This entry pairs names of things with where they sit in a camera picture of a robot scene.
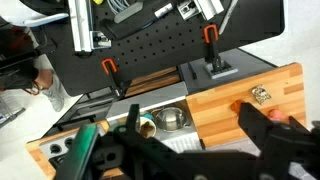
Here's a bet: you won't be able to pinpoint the green plastic piece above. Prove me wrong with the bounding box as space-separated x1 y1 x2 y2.
53 123 101 180

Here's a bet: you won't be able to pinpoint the black grey handle device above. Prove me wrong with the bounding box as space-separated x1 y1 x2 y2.
99 2 174 42

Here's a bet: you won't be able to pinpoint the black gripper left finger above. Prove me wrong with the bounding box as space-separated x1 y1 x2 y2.
113 103 178 162

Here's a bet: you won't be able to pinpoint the short aluminium extrusion bracket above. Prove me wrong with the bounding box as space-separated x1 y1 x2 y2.
176 0 225 21

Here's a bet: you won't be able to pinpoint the grey cable bundle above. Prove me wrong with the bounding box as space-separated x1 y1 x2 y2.
106 0 132 16

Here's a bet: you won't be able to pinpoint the long white aluminium extrusion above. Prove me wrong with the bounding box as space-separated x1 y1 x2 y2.
67 0 113 53

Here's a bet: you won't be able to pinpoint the white thin rod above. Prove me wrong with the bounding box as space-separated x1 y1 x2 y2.
218 0 240 35

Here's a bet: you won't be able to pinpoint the orange toy vegetable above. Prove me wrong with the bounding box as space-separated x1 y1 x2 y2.
229 99 246 114

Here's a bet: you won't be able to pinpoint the shiny metal bowl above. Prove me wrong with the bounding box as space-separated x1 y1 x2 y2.
152 106 190 133

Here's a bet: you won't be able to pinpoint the orange handled black clamp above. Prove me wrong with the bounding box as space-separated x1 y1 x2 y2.
100 57 133 100
202 23 239 80

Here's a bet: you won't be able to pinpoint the grey sneaker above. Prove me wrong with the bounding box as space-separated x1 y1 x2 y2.
41 74 66 113

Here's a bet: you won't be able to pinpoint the toy stove top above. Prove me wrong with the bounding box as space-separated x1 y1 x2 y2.
39 134 81 169

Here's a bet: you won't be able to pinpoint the pink toy vegetable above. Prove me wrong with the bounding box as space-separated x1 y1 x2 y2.
267 109 290 124

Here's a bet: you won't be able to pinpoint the black perforated workbench board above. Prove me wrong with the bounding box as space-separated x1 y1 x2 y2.
46 0 286 98

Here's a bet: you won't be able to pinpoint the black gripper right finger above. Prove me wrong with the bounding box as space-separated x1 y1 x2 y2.
237 101 320 162

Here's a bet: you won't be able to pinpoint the small brown toy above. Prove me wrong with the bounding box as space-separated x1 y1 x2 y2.
139 123 154 138

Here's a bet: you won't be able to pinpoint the wooden toy kitchen unit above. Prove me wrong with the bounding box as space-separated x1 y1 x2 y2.
25 48 308 180

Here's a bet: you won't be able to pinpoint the person leg black trousers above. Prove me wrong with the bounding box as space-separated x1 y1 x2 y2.
0 24 55 97

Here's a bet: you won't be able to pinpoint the bowl with brown food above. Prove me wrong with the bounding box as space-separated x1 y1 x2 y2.
137 115 158 140

